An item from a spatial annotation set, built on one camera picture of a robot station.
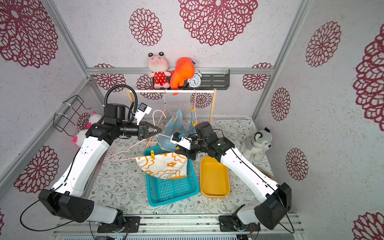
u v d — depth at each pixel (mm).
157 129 658
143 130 588
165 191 852
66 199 385
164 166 765
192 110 1283
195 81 898
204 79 938
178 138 579
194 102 1161
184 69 842
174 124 944
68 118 764
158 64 818
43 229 413
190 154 625
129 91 715
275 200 386
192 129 1034
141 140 1053
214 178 890
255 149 893
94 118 952
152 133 646
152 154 682
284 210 443
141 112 603
